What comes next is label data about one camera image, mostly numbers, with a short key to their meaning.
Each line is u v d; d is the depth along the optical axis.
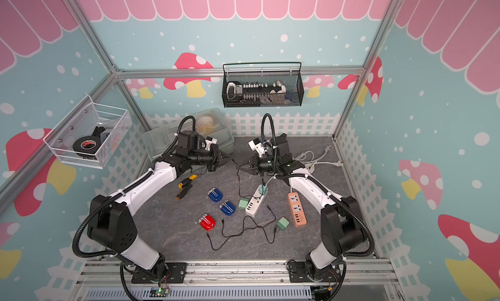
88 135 0.73
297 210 0.89
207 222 0.85
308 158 1.12
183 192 0.94
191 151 0.68
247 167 0.76
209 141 0.79
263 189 0.93
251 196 0.92
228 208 0.89
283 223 0.85
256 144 0.76
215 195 0.93
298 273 0.73
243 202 0.91
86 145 0.70
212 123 1.02
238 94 0.87
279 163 0.66
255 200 0.92
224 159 0.75
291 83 0.94
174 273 0.74
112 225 0.44
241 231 0.85
